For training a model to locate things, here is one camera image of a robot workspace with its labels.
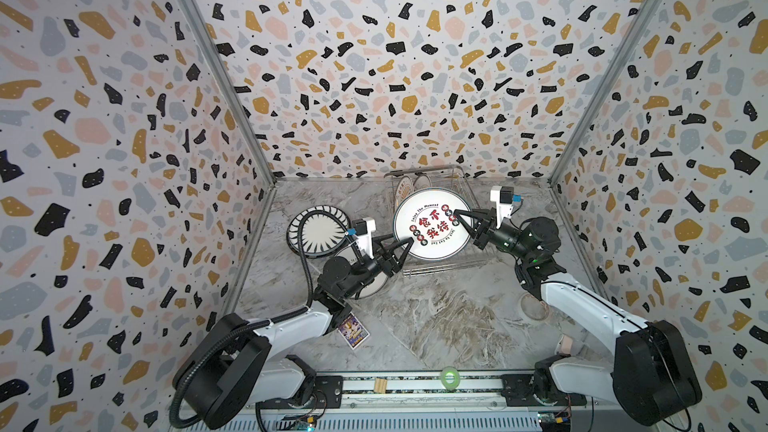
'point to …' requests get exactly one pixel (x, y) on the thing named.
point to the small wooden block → (380, 385)
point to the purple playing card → (353, 331)
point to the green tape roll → (456, 380)
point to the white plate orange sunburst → (404, 188)
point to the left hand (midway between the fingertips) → (408, 236)
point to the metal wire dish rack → (474, 262)
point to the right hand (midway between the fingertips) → (455, 210)
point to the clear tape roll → (533, 309)
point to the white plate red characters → (373, 287)
